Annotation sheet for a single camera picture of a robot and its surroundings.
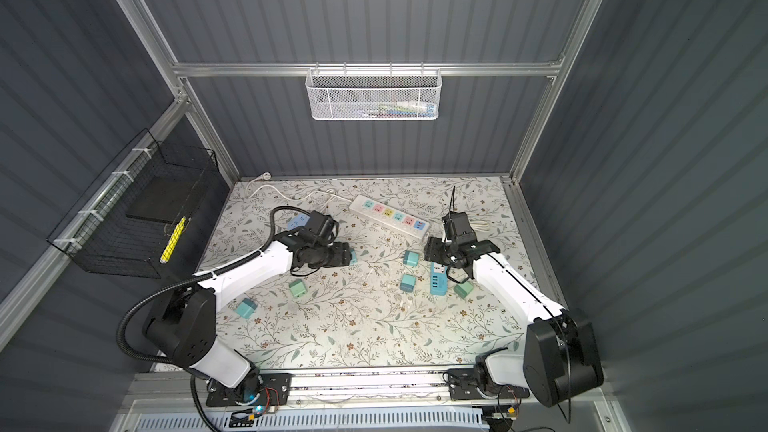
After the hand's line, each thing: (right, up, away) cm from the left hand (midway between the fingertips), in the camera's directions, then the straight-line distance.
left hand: (342, 256), depth 89 cm
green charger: (-13, -10, 0) cm, 16 cm away
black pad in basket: (-45, +18, -12) cm, 50 cm away
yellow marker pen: (-37, +7, -20) cm, 42 cm away
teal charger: (+21, -2, +7) cm, 22 cm away
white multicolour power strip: (+14, +12, +16) cm, 25 cm away
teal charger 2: (+20, -9, +2) cm, 22 cm away
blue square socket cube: (-18, +10, +15) cm, 25 cm away
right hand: (+28, +2, -2) cm, 28 cm away
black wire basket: (-50, +9, -24) cm, 56 cm away
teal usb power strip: (+29, -7, 0) cm, 30 cm away
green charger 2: (+36, -10, 0) cm, 38 cm away
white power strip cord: (-38, +28, +34) cm, 58 cm away
